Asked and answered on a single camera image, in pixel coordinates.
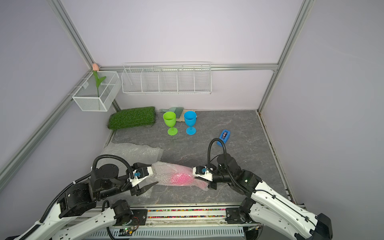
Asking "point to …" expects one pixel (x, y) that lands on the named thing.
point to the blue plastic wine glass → (190, 118)
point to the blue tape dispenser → (224, 137)
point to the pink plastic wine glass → (180, 179)
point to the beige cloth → (182, 117)
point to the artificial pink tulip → (99, 81)
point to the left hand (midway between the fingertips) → (153, 173)
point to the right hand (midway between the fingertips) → (196, 173)
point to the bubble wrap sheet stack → (132, 153)
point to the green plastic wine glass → (169, 118)
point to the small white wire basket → (98, 91)
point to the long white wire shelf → (167, 79)
